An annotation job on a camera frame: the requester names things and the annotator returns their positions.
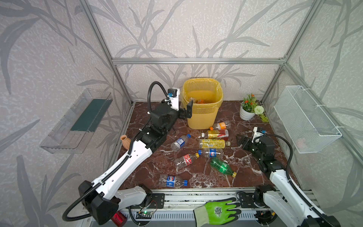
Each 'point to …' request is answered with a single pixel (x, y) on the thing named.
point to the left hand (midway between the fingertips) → (186, 94)
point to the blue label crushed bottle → (172, 181)
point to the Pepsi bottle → (211, 152)
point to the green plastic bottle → (222, 167)
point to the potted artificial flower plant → (250, 107)
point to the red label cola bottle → (185, 161)
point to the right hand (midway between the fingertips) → (241, 132)
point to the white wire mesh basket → (310, 129)
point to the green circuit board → (144, 214)
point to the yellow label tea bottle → (213, 144)
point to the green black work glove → (218, 212)
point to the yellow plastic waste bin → (207, 94)
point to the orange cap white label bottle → (200, 101)
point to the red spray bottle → (119, 219)
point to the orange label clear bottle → (218, 126)
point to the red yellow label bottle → (215, 134)
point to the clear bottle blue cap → (180, 143)
